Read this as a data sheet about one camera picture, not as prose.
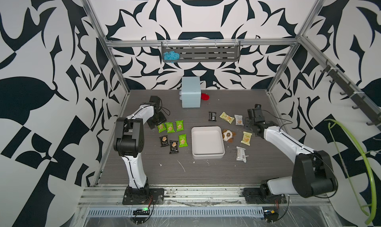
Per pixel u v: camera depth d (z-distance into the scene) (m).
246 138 0.93
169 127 0.99
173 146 0.89
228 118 1.02
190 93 0.98
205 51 0.94
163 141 0.92
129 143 0.53
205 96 1.14
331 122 0.70
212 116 1.03
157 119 0.86
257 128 0.65
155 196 0.76
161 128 0.98
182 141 0.92
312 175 0.42
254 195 0.73
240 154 0.87
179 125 0.99
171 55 0.91
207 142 0.92
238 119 1.02
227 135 0.92
